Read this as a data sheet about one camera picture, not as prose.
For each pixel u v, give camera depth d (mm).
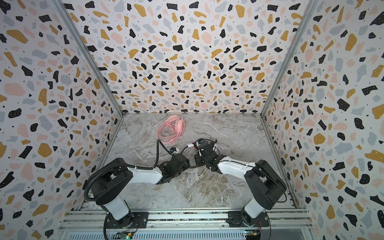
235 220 737
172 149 851
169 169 705
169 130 1099
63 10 701
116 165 511
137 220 731
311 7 716
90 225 735
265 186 451
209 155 698
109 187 454
